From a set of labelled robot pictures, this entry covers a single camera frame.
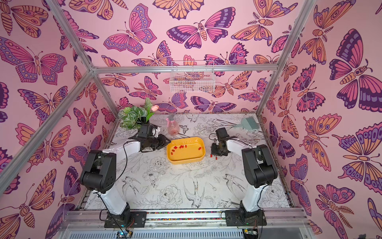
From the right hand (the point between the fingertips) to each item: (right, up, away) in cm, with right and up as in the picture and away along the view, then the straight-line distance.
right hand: (212, 152), depth 97 cm
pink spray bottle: (-27, +16, +12) cm, 34 cm away
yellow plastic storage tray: (-17, +1, +3) cm, 18 cm away
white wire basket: (-13, +49, -2) cm, 51 cm away
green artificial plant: (-46, +22, -14) cm, 53 cm away
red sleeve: (-1, -2, 0) cm, 2 cm away
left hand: (-26, +8, -3) cm, 27 cm away
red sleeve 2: (+3, -3, -3) cm, 5 cm away
